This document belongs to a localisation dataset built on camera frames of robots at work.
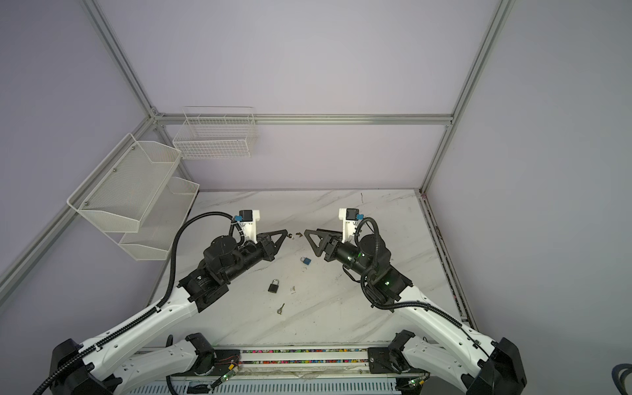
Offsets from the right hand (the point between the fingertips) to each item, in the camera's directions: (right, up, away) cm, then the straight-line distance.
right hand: (308, 234), depth 65 cm
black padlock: (-15, -22, +25) cm, 36 cm away
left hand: (-6, 0, +4) cm, 8 cm away
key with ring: (-11, -28, +19) cm, 36 cm away
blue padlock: (-3, -13, +30) cm, 33 cm away
